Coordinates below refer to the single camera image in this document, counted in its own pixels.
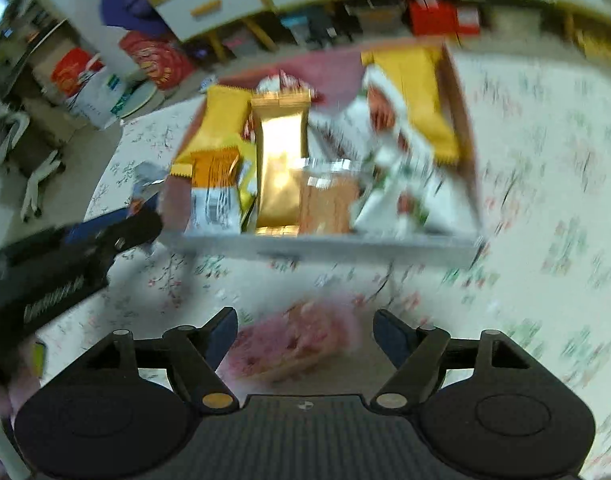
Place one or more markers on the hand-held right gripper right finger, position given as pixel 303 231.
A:
pixel 390 335

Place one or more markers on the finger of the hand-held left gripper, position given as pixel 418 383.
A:
pixel 82 230
pixel 135 227

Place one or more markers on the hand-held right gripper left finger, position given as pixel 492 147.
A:
pixel 223 330

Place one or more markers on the pink sprinkled cake packet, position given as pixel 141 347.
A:
pixel 295 345

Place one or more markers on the orange and white snack packet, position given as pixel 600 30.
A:
pixel 213 205

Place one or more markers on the pink and silver box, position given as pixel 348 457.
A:
pixel 335 247

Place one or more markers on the yellow printed biscuit packet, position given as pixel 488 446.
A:
pixel 248 185

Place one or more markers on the white pecan snack packet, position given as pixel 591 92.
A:
pixel 385 210
pixel 385 110

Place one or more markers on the plain yellow snack packet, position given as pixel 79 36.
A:
pixel 220 120
pixel 425 105

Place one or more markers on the clear wafer biscuit packet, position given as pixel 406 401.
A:
pixel 328 200

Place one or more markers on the gold bar packet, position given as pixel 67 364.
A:
pixel 280 170

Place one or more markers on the red and white snack packet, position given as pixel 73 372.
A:
pixel 275 84

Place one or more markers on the white office chair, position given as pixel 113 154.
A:
pixel 35 175

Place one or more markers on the white plastic bag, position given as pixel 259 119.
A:
pixel 97 102

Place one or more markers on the round pale tray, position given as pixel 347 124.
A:
pixel 140 97

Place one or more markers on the red and white bag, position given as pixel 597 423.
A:
pixel 72 72

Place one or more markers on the red cartoon print bag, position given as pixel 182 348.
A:
pixel 158 60

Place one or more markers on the floral tablecloth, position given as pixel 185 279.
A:
pixel 535 210

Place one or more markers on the purple plush cushion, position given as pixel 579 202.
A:
pixel 130 5

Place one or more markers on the wooden cabinet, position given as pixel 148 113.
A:
pixel 258 32

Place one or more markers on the red box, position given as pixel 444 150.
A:
pixel 433 15

